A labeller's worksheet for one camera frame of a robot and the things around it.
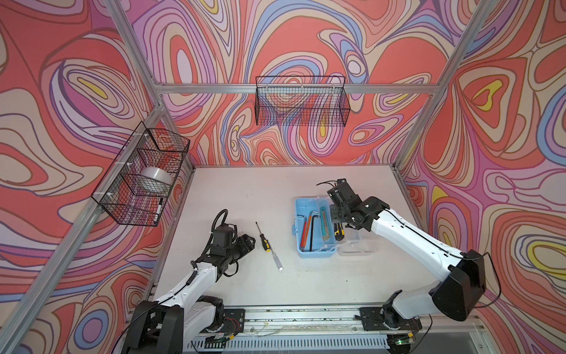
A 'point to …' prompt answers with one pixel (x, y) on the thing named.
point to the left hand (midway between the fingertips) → (252, 241)
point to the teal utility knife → (326, 234)
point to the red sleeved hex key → (304, 231)
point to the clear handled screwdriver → (276, 260)
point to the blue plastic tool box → (314, 232)
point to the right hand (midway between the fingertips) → (343, 214)
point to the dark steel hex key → (312, 231)
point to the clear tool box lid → (357, 242)
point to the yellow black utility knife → (339, 231)
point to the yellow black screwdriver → (265, 242)
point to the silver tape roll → (155, 179)
